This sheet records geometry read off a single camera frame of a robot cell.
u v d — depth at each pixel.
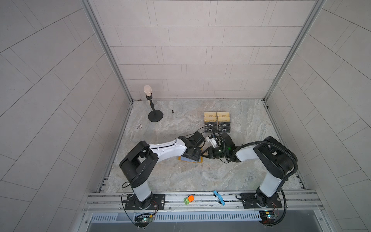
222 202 0.70
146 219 0.65
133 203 0.69
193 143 0.68
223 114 0.96
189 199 0.70
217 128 0.96
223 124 0.96
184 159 0.84
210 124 0.96
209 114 0.96
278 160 0.48
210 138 0.85
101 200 0.73
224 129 0.96
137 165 0.44
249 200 0.71
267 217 0.68
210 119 0.96
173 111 1.08
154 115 1.06
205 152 0.84
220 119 0.96
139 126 0.99
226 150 0.72
